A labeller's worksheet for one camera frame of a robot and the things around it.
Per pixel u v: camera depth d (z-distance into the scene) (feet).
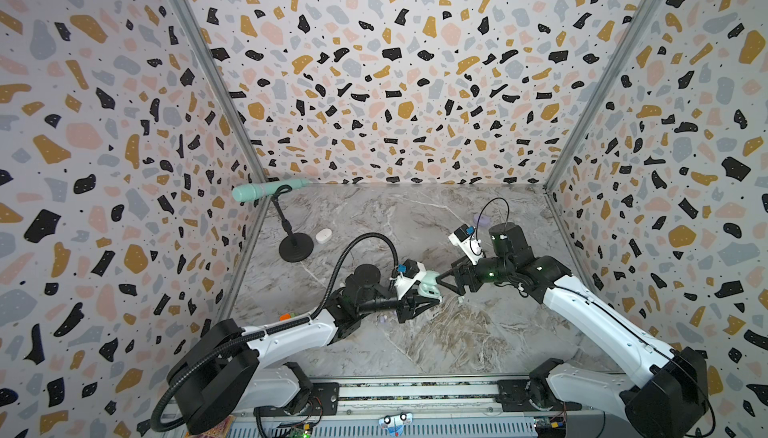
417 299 2.26
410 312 2.17
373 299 2.13
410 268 2.06
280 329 1.60
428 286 2.36
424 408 2.40
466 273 2.17
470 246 2.17
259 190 2.49
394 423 2.26
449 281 2.30
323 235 3.38
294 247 3.31
